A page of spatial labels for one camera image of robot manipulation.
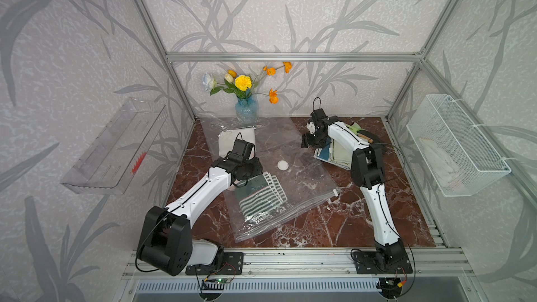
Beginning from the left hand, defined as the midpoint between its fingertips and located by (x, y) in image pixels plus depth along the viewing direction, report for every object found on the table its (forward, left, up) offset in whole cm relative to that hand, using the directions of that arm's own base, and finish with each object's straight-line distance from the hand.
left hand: (260, 168), depth 86 cm
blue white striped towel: (+12, -29, -7) cm, 32 cm away
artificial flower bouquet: (+31, +9, +18) cm, 37 cm away
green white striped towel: (-9, 0, -8) cm, 12 cm away
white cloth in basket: (-6, -68, +10) cm, 69 cm away
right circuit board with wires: (-40, -47, -13) cm, 63 cm away
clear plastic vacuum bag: (-2, -21, -12) cm, 24 cm away
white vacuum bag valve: (+8, -9, -11) cm, 16 cm away
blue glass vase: (+35, +9, -1) cm, 36 cm away
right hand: (+20, -22, -9) cm, 31 cm away
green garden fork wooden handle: (+22, -54, -8) cm, 59 cm away
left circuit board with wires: (-37, +12, -12) cm, 41 cm away
